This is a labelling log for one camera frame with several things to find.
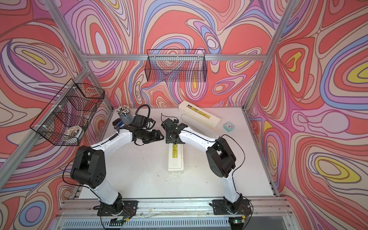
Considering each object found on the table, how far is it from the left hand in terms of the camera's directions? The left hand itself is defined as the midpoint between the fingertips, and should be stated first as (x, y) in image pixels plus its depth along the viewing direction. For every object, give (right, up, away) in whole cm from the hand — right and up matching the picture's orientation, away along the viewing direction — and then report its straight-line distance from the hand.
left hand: (161, 138), depth 90 cm
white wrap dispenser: (+18, +21, +18) cm, 33 cm away
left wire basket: (-43, +12, -22) cm, 50 cm away
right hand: (+8, -3, +2) cm, 9 cm away
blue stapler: (-36, +9, +17) cm, 41 cm away
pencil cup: (-25, +17, +4) cm, 31 cm away
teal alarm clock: (+47, +7, +15) cm, 50 cm away
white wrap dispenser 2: (+9, -13, -9) cm, 18 cm away
